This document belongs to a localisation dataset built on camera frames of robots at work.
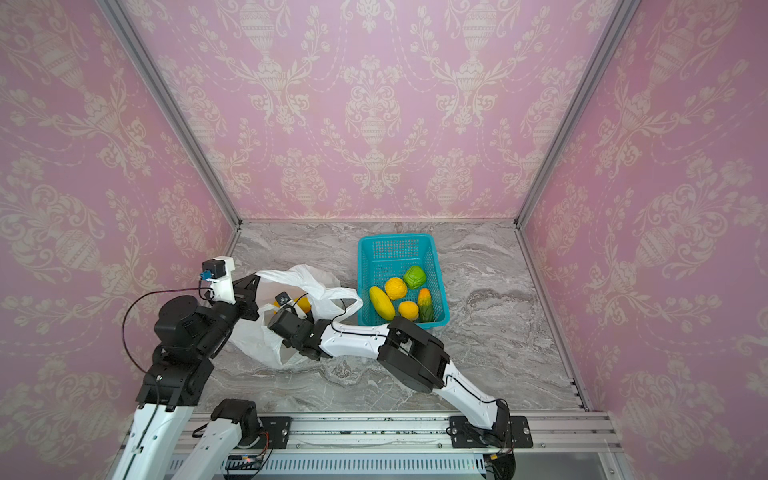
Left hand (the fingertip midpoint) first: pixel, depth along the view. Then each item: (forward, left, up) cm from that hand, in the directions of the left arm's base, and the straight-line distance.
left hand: (260, 276), depth 67 cm
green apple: (+18, -37, -24) cm, 48 cm away
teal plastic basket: (+30, -26, -30) cm, 49 cm away
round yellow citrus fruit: (+13, -31, -25) cm, 42 cm away
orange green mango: (+8, -40, -26) cm, 49 cm away
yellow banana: (+1, -7, -14) cm, 16 cm away
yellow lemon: (+9, -27, -26) cm, 39 cm away
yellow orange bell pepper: (+6, -35, -25) cm, 43 cm away
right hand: (+3, -2, -27) cm, 27 cm away
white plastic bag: (-8, +4, -16) cm, 19 cm away
